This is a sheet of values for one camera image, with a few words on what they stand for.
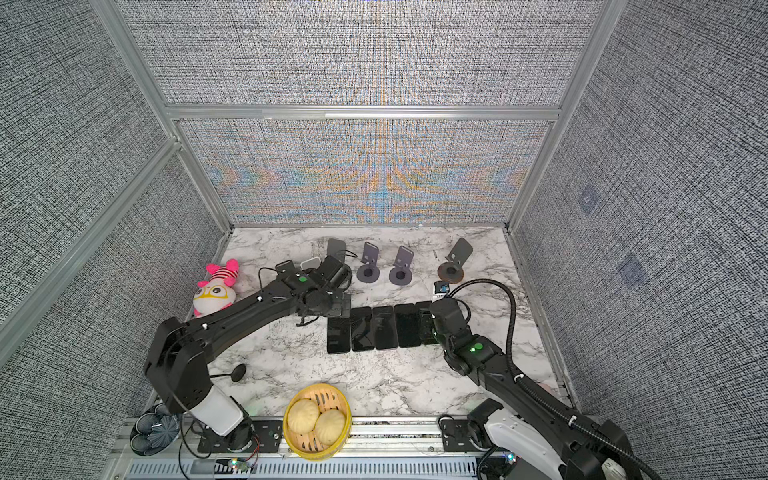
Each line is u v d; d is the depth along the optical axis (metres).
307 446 0.70
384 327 0.93
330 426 0.69
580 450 0.40
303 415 0.71
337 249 1.00
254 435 0.73
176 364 0.44
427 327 0.72
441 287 0.71
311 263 0.94
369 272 1.04
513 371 0.51
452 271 1.05
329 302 0.75
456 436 0.73
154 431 0.73
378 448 0.73
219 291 0.92
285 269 0.93
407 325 1.03
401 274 1.06
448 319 0.59
